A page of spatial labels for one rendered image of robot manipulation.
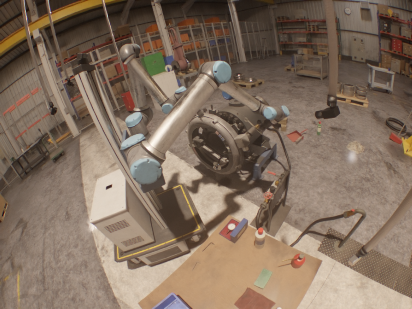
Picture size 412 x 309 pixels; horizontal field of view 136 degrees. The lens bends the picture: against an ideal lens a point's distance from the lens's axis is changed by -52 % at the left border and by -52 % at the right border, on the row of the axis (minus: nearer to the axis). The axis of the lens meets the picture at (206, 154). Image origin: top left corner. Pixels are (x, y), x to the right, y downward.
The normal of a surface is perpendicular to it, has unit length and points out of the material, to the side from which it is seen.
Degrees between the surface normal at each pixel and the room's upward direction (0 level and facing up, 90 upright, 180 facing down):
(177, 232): 0
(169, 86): 90
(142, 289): 0
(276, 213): 0
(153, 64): 90
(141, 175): 93
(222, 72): 86
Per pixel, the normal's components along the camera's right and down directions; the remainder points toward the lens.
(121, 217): 0.36, 0.47
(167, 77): 0.64, 0.33
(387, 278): -0.22, -0.79
